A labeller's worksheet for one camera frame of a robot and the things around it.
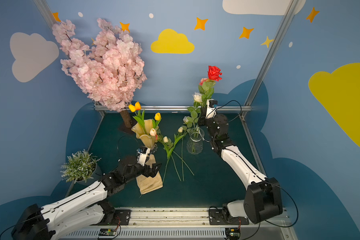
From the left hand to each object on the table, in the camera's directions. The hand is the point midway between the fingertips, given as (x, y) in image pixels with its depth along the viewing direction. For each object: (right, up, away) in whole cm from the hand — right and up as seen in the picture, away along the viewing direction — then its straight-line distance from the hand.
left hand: (155, 159), depth 80 cm
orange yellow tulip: (-10, +24, +4) cm, 26 cm away
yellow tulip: (+2, +22, -4) cm, 22 cm away
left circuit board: (-22, -35, -8) cm, 42 cm away
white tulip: (+5, +5, +21) cm, 23 cm away
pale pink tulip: (0, +15, -10) cm, 18 cm away
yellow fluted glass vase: (-6, +10, +6) cm, 13 cm away
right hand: (+26, +28, -3) cm, 39 cm away
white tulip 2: (+14, +15, +28) cm, 34 cm away
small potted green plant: (-36, -3, -6) cm, 37 cm away
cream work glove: (-5, -16, +5) cm, 18 cm away
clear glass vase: (+23, +5, +16) cm, 29 cm away
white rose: (+22, +26, +2) cm, 34 cm away
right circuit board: (+40, -36, -7) cm, 54 cm away
